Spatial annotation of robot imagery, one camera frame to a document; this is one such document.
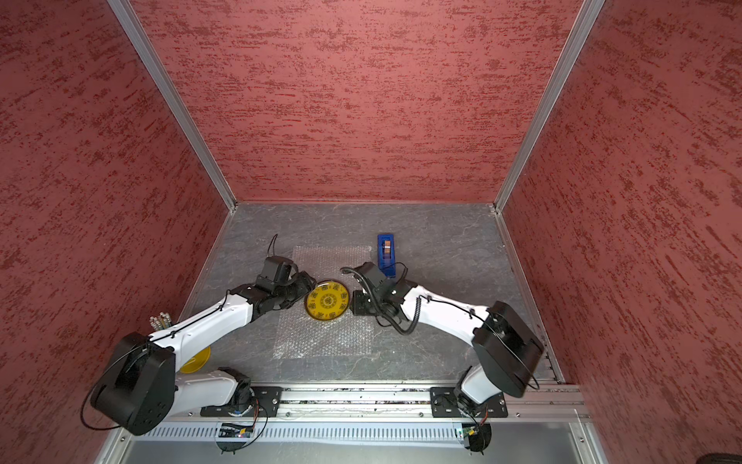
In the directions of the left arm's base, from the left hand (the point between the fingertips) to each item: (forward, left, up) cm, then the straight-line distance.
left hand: (310, 291), depth 88 cm
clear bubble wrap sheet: (-12, +2, -6) cm, 13 cm away
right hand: (-7, -15, 0) cm, 16 cm away
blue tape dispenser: (+16, -24, -2) cm, 29 cm away
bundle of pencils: (-14, +33, +11) cm, 38 cm away
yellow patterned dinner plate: (0, -4, -6) cm, 7 cm away
